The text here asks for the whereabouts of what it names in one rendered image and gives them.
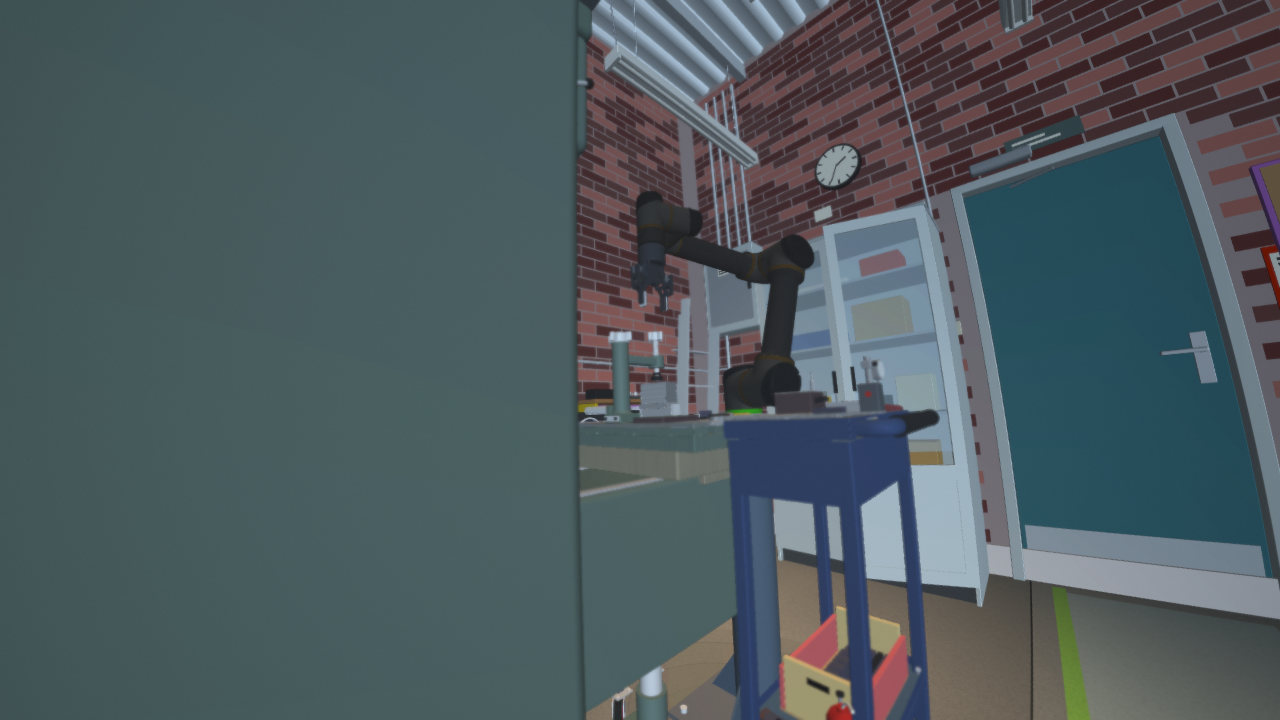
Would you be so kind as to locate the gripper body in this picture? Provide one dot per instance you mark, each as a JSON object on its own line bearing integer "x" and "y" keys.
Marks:
{"x": 651, "y": 264}

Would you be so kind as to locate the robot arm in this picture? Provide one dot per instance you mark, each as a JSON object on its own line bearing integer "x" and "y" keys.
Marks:
{"x": 777, "y": 310}

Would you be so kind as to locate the silver clamp screw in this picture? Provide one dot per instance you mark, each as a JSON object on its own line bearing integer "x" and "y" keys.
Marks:
{"x": 655, "y": 345}

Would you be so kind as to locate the green clamp pillar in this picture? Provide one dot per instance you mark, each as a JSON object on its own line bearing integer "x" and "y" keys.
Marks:
{"x": 621, "y": 375}

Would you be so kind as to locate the grey steel block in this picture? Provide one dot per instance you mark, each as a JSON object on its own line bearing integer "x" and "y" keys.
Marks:
{"x": 658, "y": 398}

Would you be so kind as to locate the green mill table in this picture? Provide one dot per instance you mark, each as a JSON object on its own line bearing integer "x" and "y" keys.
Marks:
{"x": 650, "y": 520}

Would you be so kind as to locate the grey upright bar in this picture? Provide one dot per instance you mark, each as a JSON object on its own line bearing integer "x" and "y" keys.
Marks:
{"x": 684, "y": 350}

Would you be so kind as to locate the blue box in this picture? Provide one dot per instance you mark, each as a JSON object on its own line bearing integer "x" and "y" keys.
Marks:
{"x": 812, "y": 341}

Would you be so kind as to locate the long ceiling light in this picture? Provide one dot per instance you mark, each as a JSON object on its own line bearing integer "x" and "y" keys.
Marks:
{"x": 680, "y": 105}

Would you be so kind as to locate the dark brown box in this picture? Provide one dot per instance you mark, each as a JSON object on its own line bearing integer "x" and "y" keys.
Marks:
{"x": 800, "y": 402}

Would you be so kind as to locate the tan cardboard box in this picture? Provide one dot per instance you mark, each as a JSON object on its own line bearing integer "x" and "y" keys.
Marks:
{"x": 882, "y": 320}

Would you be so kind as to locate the grey gauge with red button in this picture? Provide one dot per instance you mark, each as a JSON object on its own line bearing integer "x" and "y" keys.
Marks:
{"x": 869, "y": 393}

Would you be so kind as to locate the blue tool cart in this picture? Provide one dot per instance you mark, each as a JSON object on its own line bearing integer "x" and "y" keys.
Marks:
{"x": 830, "y": 470}

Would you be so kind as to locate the cream box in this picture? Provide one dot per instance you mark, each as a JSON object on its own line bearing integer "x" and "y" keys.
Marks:
{"x": 917, "y": 392}

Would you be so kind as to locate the white glass-door cabinet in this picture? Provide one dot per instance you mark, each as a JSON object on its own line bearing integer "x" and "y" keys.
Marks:
{"x": 930, "y": 500}

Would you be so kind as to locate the grey-green machine column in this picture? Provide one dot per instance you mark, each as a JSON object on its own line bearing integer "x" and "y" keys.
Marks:
{"x": 290, "y": 360}

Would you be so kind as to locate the grey door closer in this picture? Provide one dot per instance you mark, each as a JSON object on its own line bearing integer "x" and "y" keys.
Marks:
{"x": 1030, "y": 146}

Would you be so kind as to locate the light grey cylinder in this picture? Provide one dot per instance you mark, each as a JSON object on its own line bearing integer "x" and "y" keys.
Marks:
{"x": 652, "y": 695}

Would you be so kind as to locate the red and tan open box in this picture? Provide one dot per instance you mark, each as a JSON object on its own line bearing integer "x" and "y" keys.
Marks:
{"x": 840, "y": 665}

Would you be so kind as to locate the red round knob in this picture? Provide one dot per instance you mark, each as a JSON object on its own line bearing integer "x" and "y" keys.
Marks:
{"x": 839, "y": 712}

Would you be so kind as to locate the teal door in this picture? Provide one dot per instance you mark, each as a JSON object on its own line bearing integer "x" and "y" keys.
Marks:
{"x": 1110, "y": 380}

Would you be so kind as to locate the red framed sign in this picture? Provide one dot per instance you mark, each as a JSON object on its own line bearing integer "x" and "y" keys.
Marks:
{"x": 1272, "y": 275}

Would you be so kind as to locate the purple framed notice board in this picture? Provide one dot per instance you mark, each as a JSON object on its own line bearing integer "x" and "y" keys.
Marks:
{"x": 1270, "y": 200}

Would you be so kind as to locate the grey wall panel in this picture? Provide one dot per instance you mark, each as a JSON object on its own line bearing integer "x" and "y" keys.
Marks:
{"x": 730, "y": 300}

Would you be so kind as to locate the round wall clock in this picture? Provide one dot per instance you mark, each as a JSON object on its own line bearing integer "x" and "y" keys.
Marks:
{"x": 838, "y": 166}

